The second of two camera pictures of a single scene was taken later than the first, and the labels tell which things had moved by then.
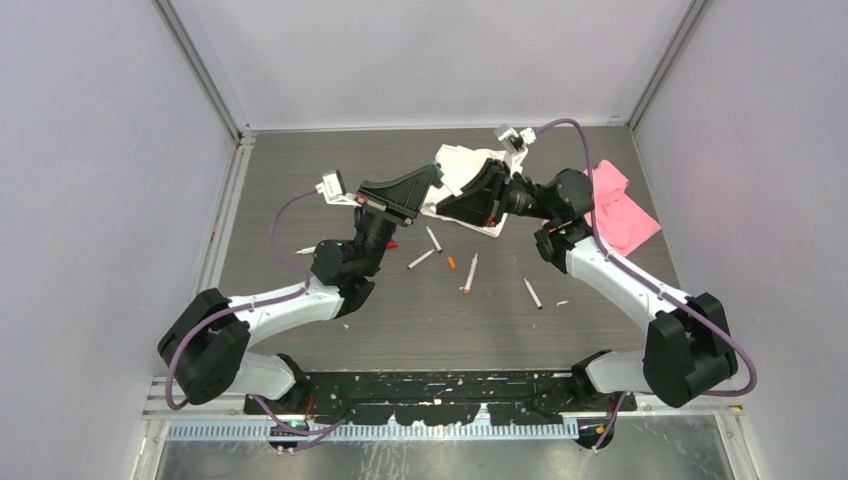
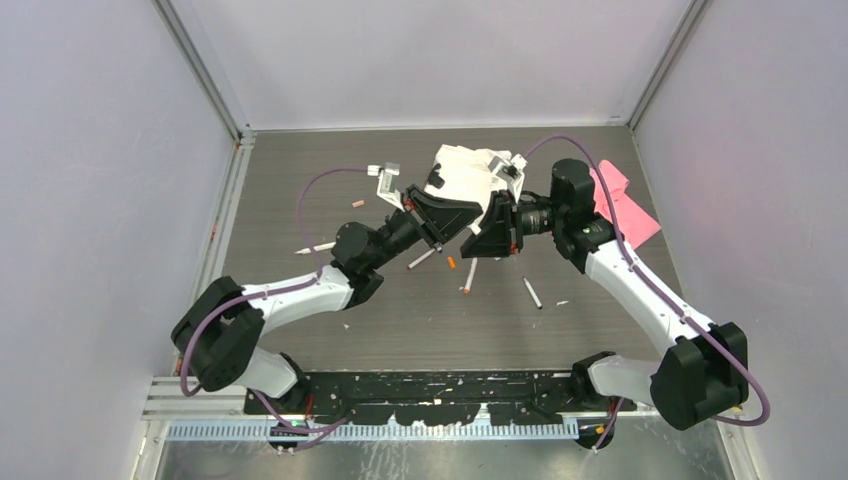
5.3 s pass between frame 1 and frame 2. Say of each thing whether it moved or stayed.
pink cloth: stayed
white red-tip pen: stayed
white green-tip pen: moved
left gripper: moved
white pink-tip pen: stayed
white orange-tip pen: stayed
